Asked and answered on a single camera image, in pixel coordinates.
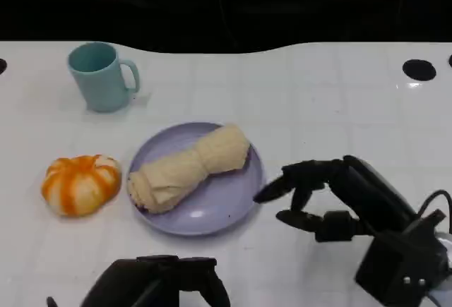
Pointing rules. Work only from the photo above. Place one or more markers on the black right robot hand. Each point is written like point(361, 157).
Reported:
point(356, 187)

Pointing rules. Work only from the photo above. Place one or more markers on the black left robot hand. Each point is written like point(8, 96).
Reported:
point(152, 286)

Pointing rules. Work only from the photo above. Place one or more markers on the beige towel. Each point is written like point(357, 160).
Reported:
point(183, 171)

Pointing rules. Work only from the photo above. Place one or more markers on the lilac plate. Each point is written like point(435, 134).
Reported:
point(212, 211)

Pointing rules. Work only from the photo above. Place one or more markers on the orange and white bread roll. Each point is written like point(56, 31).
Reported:
point(79, 185)

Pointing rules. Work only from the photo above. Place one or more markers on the pale green mug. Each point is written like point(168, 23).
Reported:
point(102, 79)

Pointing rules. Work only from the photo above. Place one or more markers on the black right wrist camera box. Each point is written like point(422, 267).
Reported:
point(395, 264)

